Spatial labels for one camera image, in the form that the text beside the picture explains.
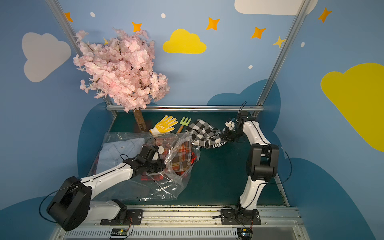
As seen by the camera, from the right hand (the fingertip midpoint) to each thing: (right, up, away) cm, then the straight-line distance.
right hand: (224, 138), depth 93 cm
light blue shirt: (-71, -10, +2) cm, 71 cm away
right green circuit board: (+6, -46, -20) cm, 50 cm away
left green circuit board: (-56, -44, -21) cm, 74 cm away
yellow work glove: (-43, +8, +21) cm, 48 cm away
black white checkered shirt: (-11, +2, +13) cm, 17 cm away
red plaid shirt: (-29, -11, -2) cm, 31 cm away
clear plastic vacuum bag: (-53, -28, -11) cm, 60 cm away
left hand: (-36, -15, -5) cm, 39 cm away
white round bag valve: (-39, -7, -3) cm, 40 cm away
